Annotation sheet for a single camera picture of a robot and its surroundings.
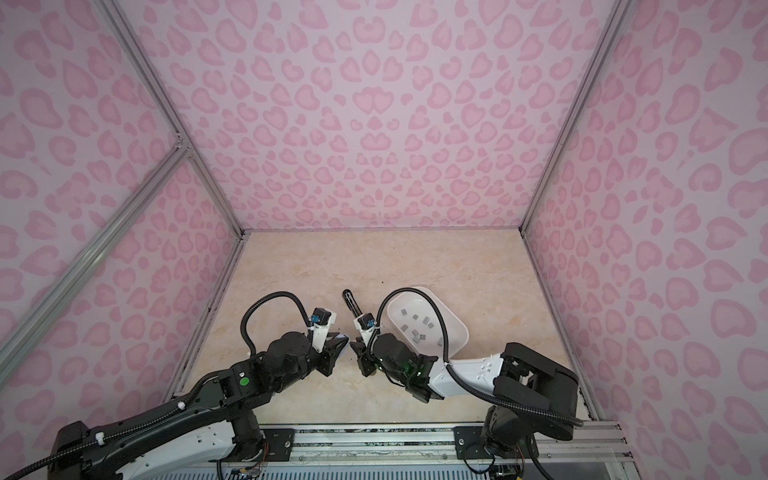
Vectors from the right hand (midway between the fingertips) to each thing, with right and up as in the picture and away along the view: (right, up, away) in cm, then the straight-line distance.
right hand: (353, 342), depth 79 cm
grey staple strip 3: (+14, +1, +13) cm, 19 cm away
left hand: (-1, +3, -6) cm, 7 cm away
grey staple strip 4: (+19, -2, +12) cm, 23 cm away
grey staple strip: (+14, +4, +18) cm, 24 cm away
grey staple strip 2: (+21, +2, +16) cm, 27 cm away
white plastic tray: (+18, +2, +16) cm, 24 cm away
